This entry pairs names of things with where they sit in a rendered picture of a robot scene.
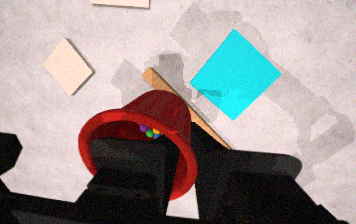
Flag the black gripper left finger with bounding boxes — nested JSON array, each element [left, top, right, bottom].
[[91, 134, 180, 215]]

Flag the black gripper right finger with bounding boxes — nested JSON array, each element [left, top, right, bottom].
[[191, 122, 302, 220]]

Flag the red cup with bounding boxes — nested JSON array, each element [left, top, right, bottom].
[[78, 89, 198, 201]]

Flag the tan flat bar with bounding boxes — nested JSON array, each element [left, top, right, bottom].
[[142, 67, 233, 150]]

